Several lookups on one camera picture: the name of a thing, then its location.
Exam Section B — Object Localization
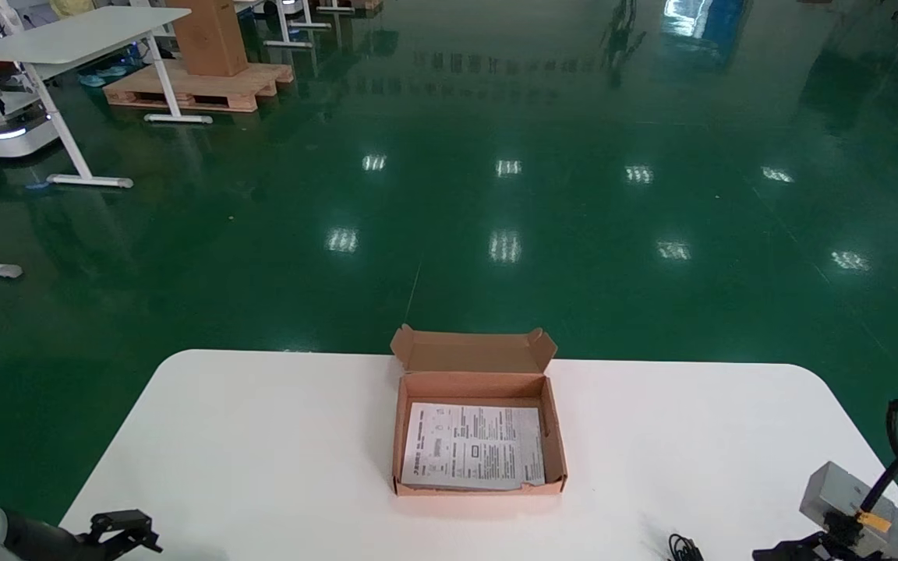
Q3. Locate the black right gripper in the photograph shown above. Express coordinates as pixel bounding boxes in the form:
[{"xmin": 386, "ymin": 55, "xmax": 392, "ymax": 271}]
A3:
[{"xmin": 753, "ymin": 536, "xmax": 896, "ymax": 561}]

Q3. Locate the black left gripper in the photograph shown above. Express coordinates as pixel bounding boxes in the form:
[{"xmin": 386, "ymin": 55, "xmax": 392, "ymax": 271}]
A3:
[{"xmin": 0, "ymin": 510, "xmax": 163, "ymax": 561}]

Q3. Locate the black wired computer mouse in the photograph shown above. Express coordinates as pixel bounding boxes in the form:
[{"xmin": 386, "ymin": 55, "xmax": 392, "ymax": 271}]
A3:
[{"xmin": 667, "ymin": 533, "xmax": 705, "ymax": 561}]

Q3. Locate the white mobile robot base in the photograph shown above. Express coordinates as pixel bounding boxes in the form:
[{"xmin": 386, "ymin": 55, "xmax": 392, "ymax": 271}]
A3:
[{"xmin": 0, "ymin": 58, "xmax": 60, "ymax": 163}]

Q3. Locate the open brown cardboard box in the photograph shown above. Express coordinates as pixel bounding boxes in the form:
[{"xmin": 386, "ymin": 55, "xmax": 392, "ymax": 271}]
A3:
[{"xmin": 389, "ymin": 323, "xmax": 569, "ymax": 498}]

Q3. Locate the printed paper manual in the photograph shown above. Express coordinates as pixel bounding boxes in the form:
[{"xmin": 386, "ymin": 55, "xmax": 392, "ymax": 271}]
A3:
[{"xmin": 401, "ymin": 401, "xmax": 547, "ymax": 492}]

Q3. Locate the wooden pallet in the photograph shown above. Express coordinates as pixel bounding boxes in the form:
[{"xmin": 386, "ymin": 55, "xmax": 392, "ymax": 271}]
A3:
[{"xmin": 103, "ymin": 59, "xmax": 295, "ymax": 115}]

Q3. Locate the light blue floor item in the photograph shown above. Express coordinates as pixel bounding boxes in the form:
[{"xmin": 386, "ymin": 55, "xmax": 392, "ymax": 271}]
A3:
[{"xmin": 77, "ymin": 64, "xmax": 132, "ymax": 87}]

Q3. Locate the tall brown cardboard carton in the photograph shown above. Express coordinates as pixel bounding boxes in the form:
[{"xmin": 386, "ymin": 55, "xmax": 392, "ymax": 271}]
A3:
[{"xmin": 166, "ymin": 0, "xmax": 250, "ymax": 78}]

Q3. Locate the white desk with legs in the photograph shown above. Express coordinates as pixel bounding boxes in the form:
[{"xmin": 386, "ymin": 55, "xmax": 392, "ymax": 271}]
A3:
[{"xmin": 0, "ymin": 6, "xmax": 214, "ymax": 190}]

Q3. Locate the distant white desk frame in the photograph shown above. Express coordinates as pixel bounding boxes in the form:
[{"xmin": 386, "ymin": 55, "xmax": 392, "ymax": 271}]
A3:
[{"xmin": 262, "ymin": 0, "xmax": 356, "ymax": 50}]

